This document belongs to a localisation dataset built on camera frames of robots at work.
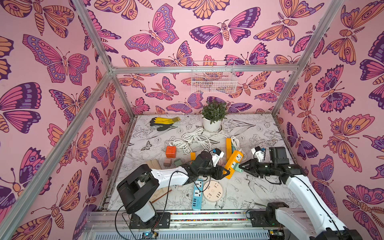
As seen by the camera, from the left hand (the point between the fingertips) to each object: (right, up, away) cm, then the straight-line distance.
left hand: (228, 172), depth 78 cm
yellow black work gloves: (-40, +26, +35) cm, 60 cm away
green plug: (+4, +3, -1) cm, 5 cm away
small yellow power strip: (+5, +8, +2) cm, 9 cm away
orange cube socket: (-33, +8, +16) cm, 37 cm away
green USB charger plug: (-28, +1, +14) cm, 31 cm away
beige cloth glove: (-43, +1, +14) cm, 45 cm away
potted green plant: (-6, +32, +17) cm, 37 cm away
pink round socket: (-8, -11, +4) cm, 14 cm away
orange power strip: (+4, +10, +18) cm, 21 cm away
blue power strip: (-16, -13, +1) cm, 21 cm away
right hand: (+5, +3, -2) cm, 6 cm away
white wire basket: (-6, +56, +17) cm, 59 cm away
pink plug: (-35, +1, +16) cm, 39 cm away
